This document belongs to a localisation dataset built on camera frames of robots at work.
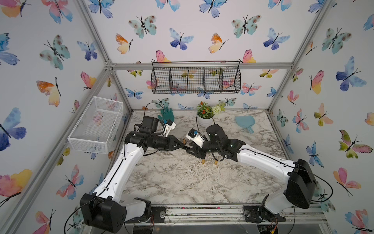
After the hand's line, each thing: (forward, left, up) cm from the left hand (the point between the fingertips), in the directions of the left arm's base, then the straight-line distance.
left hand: (182, 144), depth 72 cm
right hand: (+1, -4, -3) cm, 5 cm away
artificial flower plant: (+29, -14, -7) cm, 33 cm away
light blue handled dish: (+36, -48, -26) cm, 65 cm away
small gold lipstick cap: (+2, -12, -23) cm, 26 cm away
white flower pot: (+32, -15, -22) cm, 42 cm away
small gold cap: (+1, -20, -24) cm, 31 cm away
